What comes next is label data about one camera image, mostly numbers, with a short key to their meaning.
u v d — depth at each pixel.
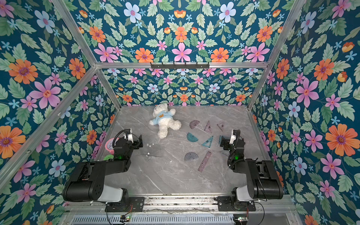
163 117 1.03
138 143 0.84
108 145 0.94
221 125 1.08
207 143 0.99
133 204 0.73
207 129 1.05
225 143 0.83
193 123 1.08
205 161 0.89
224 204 0.73
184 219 0.77
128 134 0.78
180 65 0.93
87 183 0.44
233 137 0.80
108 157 0.86
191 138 1.01
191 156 0.91
